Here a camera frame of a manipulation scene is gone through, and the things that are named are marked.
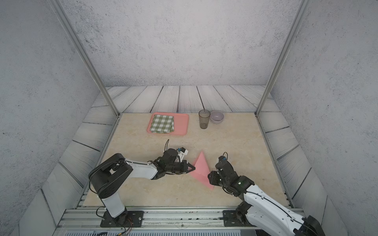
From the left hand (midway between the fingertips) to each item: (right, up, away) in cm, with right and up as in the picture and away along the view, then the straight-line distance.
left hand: (197, 170), depth 84 cm
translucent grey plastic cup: (+6, +32, +20) cm, 38 cm away
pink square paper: (+3, -2, +2) cm, 4 cm away
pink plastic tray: (-12, +29, +35) cm, 46 cm away
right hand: (+7, -2, -3) cm, 8 cm away
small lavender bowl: (+16, +32, +31) cm, 47 cm away
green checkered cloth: (-25, +26, +30) cm, 48 cm away
